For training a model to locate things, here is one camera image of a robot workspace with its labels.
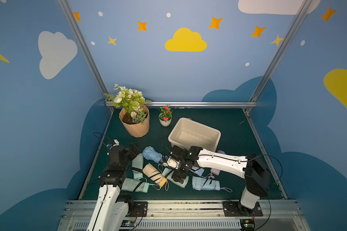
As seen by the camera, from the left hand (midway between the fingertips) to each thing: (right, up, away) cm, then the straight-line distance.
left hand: (131, 146), depth 79 cm
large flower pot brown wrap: (-1, +15, +14) cm, 20 cm away
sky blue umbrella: (+8, -6, +11) cm, 15 cm away
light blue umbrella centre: (+39, -16, +5) cm, 42 cm away
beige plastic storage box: (+33, +6, +24) cm, 42 cm away
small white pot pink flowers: (+18, +18, +20) cm, 32 cm away
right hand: (+27, -14, +2) cm, 31 cm away
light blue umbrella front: (+39, -21, +1) cm, 44 cm away
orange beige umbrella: (+12, -17, +4) cm, 22 cm away
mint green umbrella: (+1, -22, 0) cm, 22 cm away
